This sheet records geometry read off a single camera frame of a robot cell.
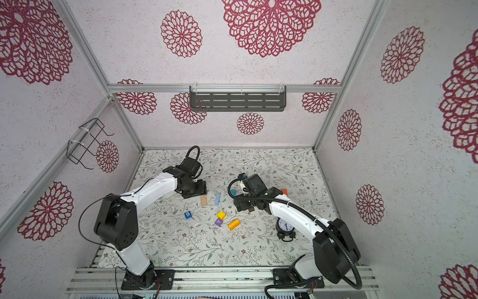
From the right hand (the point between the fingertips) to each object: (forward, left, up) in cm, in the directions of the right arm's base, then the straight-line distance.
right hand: (241, 197), depth 85 cm
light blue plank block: (+5, +13, -11) cm, 18 cm away
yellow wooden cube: (-4, +10, -10) cm, 15 cm away
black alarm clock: (-11, -20, -10) cm, 25 cm away
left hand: (+3, +20, -4) cm, 21 cm away
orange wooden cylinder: (-8, +3, -11) cm, 14 cm away
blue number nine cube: (-5, +26, -10) cm, 28 cm away
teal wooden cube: (+10, +5, -13) cm, 17 cm away
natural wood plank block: (+4, +20, -11) cm, 23 cm away
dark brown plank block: (0, -5, -12) cm, 13 cm away
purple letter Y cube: (-8, +11, -11) cm, 17 cm away
